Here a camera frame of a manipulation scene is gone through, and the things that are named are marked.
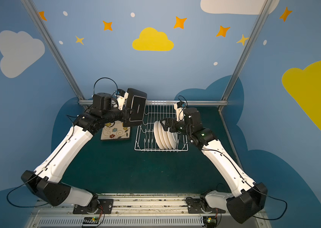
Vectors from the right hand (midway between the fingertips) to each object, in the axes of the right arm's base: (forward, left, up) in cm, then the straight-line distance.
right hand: (168, 119), depth 73 cm
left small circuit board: (-44, +39, -34) cm, 67 cm away
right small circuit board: (-41, -24, -35) cm, 58 cm away
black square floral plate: (+11, +39, -29) cm, 50 cm away
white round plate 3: (-1, +1, -18) cm, 18 cm away
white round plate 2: (0, +4, -16) cm, 16 cm away
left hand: (+3, +19, +4) cm, 20 cm away
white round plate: (-1, +6, -16) cm, 17 cm away
